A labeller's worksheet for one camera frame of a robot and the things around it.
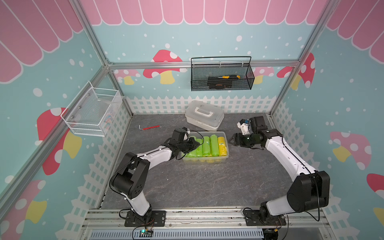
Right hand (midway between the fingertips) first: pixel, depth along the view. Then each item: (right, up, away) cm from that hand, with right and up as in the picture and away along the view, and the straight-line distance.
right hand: (233, 141), depth 84 cm
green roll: (-23, -7, +1) cm, 24 cm away
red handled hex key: (-51, +9, +29) cm, 60 cm away
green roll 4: (-10, -6, +5) cm, 13 cm away
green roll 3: (-15, -4, +8) cm, 17 cm away
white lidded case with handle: (-13, +16, +19) cm, 28 cm away
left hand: (-19, -3, +6) cm, 20 cm away
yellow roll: (-5, -5, +7) cm, 10 cm away
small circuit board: (-46, -44, -12) cm, 65 cm away
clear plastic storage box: (-14, -12, +8) cm, 20 cm away
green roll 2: (-19, -5, +5) cm, 20 cm away
